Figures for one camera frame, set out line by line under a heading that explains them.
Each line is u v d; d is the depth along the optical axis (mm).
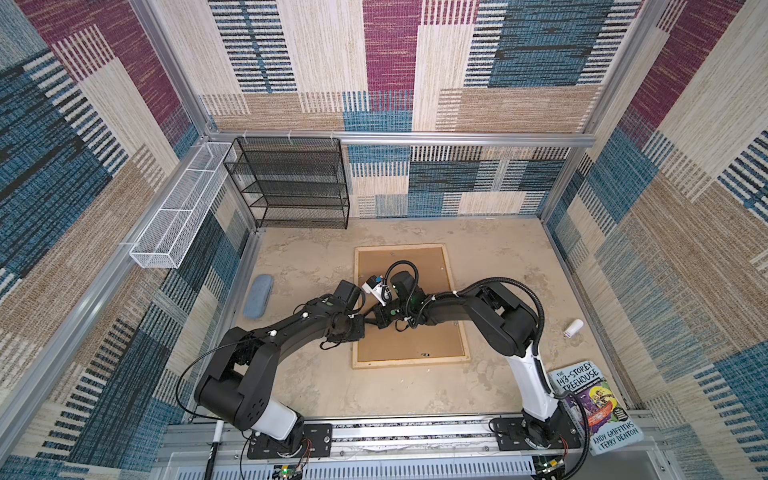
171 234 923
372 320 893
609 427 727
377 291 885
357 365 837
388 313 853
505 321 563
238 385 436
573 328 893
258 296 967
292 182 1108
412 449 729
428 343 878
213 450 715
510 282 542
